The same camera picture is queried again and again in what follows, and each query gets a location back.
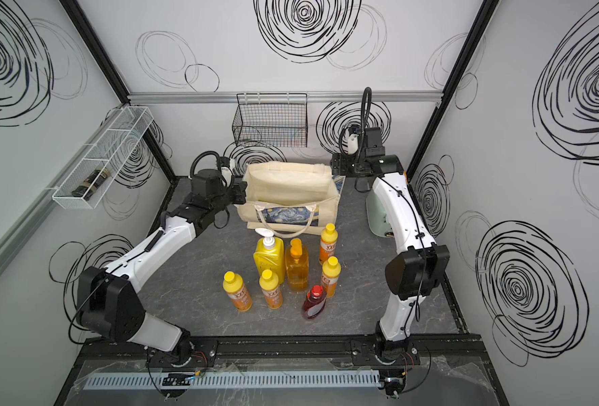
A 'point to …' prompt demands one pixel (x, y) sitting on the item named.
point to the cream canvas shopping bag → (290, 198)
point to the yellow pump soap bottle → (269, 254)
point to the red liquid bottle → (315, 301)
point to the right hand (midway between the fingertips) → (344, 161)
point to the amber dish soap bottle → (297, 266)
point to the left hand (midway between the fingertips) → (245, 182)
